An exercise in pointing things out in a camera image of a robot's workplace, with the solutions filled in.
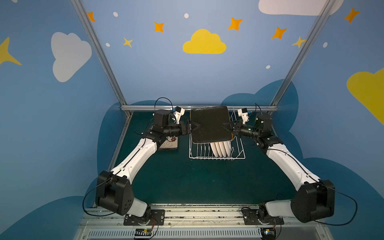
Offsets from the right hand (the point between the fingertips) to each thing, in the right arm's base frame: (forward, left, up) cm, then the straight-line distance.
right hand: (224, 123), depth 74 cm
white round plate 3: (-4, -2, -18) cm, 19 cm away
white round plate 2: (-4, 0, -18) cm, 19 cm away
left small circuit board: (-45, +38, -34) cm, 68 cm away
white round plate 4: (-1, -5, -19) cm, 19 cm away
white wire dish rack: (-2, +9, -25) cm, 27 cm away
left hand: (-1, +14, -2) cm, 15 cm away
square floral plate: (0, +7, +2) cm, 7 cm away
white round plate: (-5, +3, -18) cm, 19 cm away
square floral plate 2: (+5, +32, -29) cm, 43 cm away
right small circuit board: (-42, -24, -34) cm, 59 cm away
